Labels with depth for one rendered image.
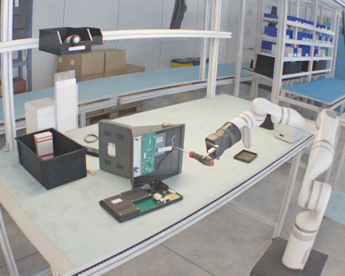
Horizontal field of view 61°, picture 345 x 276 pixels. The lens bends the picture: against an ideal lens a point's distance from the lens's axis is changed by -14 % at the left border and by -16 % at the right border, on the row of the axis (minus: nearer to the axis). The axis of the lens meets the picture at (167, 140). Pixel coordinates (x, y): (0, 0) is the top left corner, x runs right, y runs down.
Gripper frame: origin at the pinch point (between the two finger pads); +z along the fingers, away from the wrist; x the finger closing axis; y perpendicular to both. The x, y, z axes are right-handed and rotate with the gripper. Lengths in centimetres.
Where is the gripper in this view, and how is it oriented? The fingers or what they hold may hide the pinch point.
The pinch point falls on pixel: (203, 161)
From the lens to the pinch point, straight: 104.9
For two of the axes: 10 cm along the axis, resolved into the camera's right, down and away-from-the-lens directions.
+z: -7.2, 4.8, -5.0
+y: -6.7, -3.1, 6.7
